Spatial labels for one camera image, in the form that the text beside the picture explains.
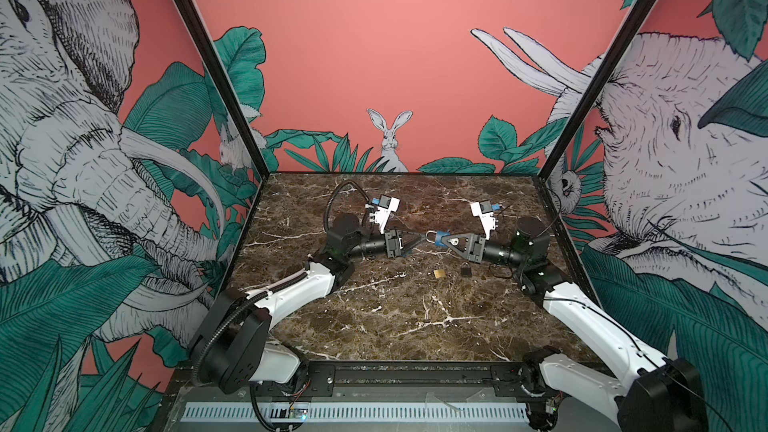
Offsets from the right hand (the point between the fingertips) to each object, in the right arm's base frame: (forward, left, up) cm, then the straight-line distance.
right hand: (444, 242), depth 69 cm
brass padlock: (+5, -3, -28) cm, 29 cm away
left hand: (+1, +5, +1) cm, 5 cm away
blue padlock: (+1, +1, -1) cm, 2 cm away
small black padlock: (+6, -11, -27) cm, 30 cm away
